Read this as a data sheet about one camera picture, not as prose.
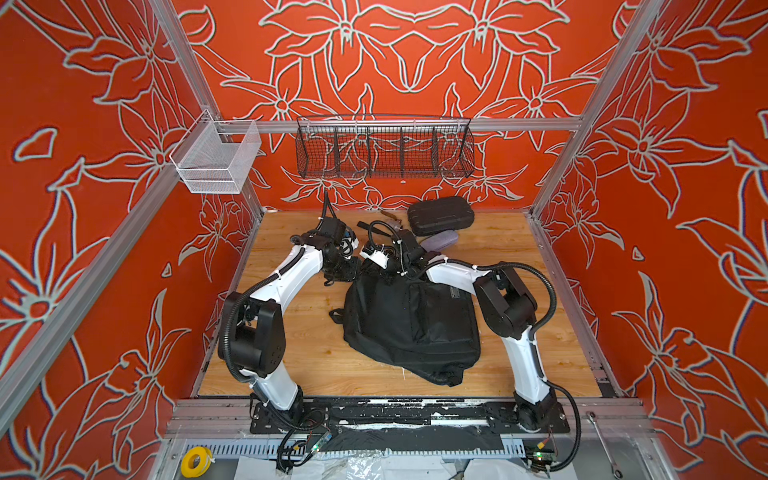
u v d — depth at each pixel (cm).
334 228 71
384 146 97
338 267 74
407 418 74
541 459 68
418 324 87
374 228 110
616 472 66
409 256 78
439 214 111
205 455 67
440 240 106
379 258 85
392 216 119
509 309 55
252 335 46
